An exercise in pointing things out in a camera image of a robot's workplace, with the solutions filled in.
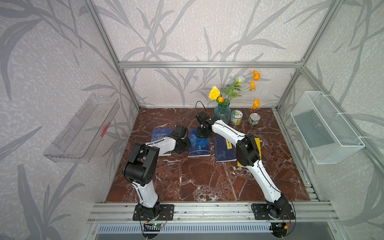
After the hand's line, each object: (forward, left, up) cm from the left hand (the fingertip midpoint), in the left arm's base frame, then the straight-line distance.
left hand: (190, 146), depth 97 cm
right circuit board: (-43, -46, -3) cm, 63 cm away
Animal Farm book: (+10, +22, -1) cm, 25 cm away
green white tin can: (+21, -32, +8) cm, 39 cm away
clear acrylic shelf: (-12, +49, +27) cm, 57 cm away
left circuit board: (-43, +16, -3) cm, 46 cm away
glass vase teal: (+22, -23, +9) cm, 33 cm away
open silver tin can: (+21, -46, +4) cm, 51 cm away
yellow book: (-1, -44, +3) cm, 44 cm away
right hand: (+9, -6, 0) cm, 11 cm away
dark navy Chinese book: (-2, -23, 0) cm, 23 cm away
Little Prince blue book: (0, -7, -1) cm, 7 cm away
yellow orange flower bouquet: (+24, -26, +27) cm, 44 cm away
